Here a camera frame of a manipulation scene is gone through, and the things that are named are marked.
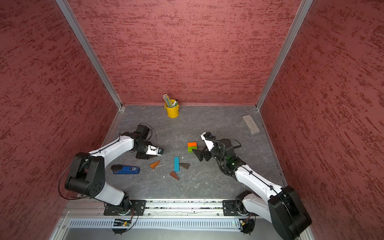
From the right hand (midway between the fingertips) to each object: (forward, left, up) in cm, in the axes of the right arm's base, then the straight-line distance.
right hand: (198, 147), depth 81 cm
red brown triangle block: (-10, +15, -13) cm, 23 cm away
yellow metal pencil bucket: (+34, +19, -8) cm, 40 cm away
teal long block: (-4, +13, -12) cm, 19 cm away
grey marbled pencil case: (+24, -39, -13) cm, 48 cm away
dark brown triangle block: (-5, +8, -13) cm, 16 cm away
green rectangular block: (+5, +5, -11) cm, 13 cm away
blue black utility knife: (-8, +43, -10) cm, 45 cm away
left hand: (+2, +32, -10) cm, 34 cm away
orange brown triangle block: (-5, +27, -12) cm, 30 cm away
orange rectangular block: (+9, +4, -12) cm, 15 cm away
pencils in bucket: (+39, +21, -1) cm, 44 cm away
